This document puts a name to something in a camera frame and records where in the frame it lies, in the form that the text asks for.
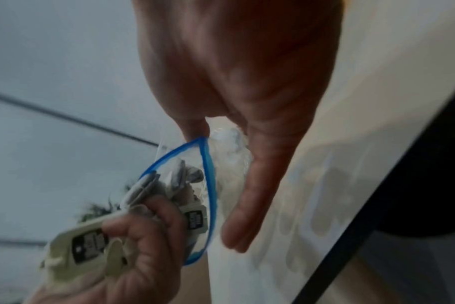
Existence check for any person's left hand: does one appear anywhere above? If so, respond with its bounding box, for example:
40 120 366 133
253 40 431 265
22 196 189 304

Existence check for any person's right hand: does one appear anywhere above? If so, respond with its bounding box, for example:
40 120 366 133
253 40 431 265
131 0 345 253

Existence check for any clear zip bag with tea bags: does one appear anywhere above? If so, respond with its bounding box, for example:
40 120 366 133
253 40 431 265
137 126 255 266

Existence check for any green hedge plant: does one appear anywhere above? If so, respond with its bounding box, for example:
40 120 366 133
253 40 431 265
77 198 120 224

